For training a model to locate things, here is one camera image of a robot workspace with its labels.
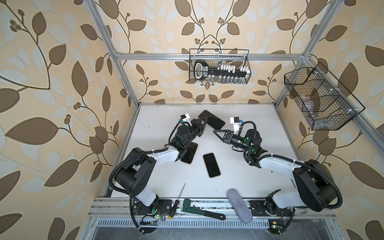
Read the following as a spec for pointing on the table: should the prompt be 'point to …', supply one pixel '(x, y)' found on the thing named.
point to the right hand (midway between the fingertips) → (214, 133)
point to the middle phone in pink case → (212, 167)
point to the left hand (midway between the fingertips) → (209, 116)
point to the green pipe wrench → (187, 206)
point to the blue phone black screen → (212, 120)
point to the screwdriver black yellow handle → (175, 206)
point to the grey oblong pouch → (245, 214)
